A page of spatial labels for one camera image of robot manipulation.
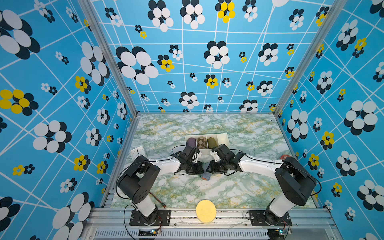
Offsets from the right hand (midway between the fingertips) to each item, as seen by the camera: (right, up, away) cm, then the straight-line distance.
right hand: (208, 170), depth 87 cm
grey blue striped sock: (-2, -2, -3) cm, 4 cm away
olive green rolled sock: (+3, +15, +9) cm, 18 cm away
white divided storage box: (+11, +17, +15) cm, 25 cm away
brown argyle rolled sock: (-3, +15, +9) cm, 18 cm away
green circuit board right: (+31, -25, -18) cm, 43 cm away
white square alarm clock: (-45, +10, +8) cm, 47 cm away
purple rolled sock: (-10, +16, +9) cm, 21 cm away
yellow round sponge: (-2, -16, -14) cm, 22 cm away
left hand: (-2, -1, +1) cm, 2 cm away
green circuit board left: (-28, -25, -17) cm, 41 cm away
